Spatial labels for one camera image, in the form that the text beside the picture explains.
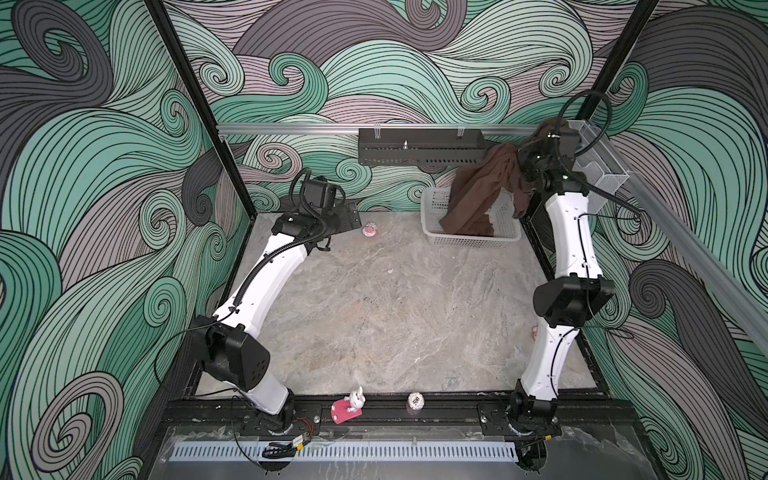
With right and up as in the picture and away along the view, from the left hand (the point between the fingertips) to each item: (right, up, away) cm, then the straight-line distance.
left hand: (346, 214), depth 80 cm
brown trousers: (+39, +10, +8) cm, 41 cm away
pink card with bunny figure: (+1, -48, -9) cm, 49 cm away
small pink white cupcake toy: (+5, -4, +31) cm, 32 cm away
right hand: (+48, +20, +1) cm, 52 cm away
